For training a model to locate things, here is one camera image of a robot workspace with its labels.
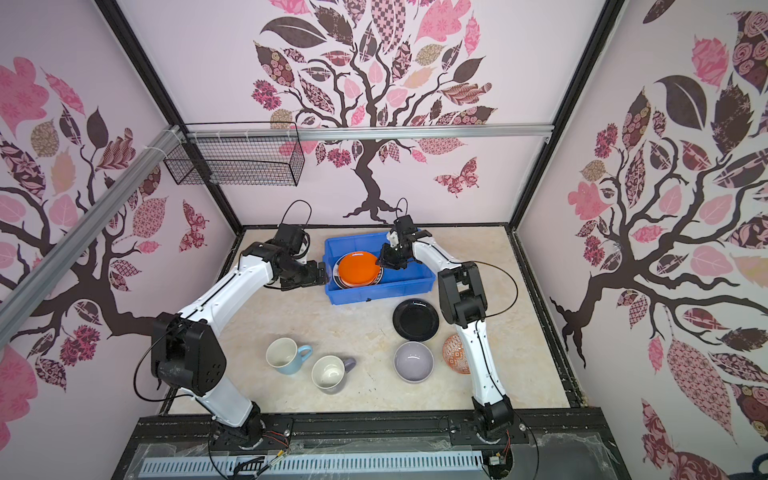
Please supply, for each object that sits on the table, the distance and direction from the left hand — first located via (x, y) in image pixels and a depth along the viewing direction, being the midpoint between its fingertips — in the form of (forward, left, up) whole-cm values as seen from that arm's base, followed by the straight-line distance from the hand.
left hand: (315, 283), depth 87 cm
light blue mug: (-17, +8, -12) cm, 23 cm away
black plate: (-6, -31, -12) cm, 34 cm away
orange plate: (+14, -11, -12) cm, 21 cm away
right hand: (+16, -19, -8) cm, 26 cm away
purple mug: (-22, -5, -13) cm, 26 cm away
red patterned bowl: (-17, -42, -12) cm, 47 cm away
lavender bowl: (-19, -30, -12) cm, 37 cm away
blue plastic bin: (+8, -30, -10) cm, 33 cm away
